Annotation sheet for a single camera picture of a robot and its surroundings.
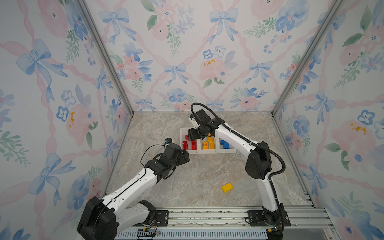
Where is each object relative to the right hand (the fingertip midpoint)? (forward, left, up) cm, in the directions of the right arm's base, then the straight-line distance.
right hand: (191, 134), depth 91 cm
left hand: (-14, +4, 0) cm, 14 cm away
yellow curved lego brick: (-1, -9, -10) cm, 13 cm away
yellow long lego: (+3, -13, -11) cm, 17 cm away
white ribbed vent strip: (-49, -3, -14) cm, 51 cm away
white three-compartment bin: (-5, -17, -9) cm, 20 cm away
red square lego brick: (-1, -2, -11) cm, 12 cm away
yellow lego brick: (-27, -21, -13) cm, 37 cm away
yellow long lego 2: (-2, -13, -11) cm, 17 cm away
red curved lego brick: (-1, +4, -11) cm, 12 cm away
